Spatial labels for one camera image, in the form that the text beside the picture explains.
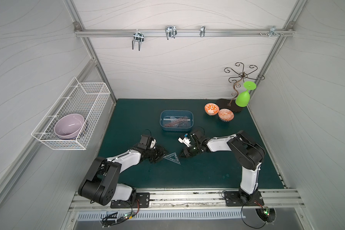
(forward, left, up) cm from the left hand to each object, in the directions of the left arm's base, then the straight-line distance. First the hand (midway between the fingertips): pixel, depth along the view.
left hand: (167, 154), depth 87 cm
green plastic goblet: (+29, -48, +20) cm, 59 cm away
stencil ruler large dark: (+24, 0, -2) cm, 24 cm away
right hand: (+1, -7, -3) cm, 8 cm away
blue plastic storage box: (+32, -6, +1) cm, 33 cm away
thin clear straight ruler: (+29, -6, -2) cm, 30 cm away
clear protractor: (+27, -3, -2) cm, 28 cm away
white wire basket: (+19, +44, +28) cm, 56 cm away
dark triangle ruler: (+25, -12, -2) cm, 28 cm away
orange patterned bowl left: (+39, -33, 0) cm, 51 cm away
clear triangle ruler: (0, -3, -2) cm, 4 cm away
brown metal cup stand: (+44, -49, 0) cm, 66 cm away
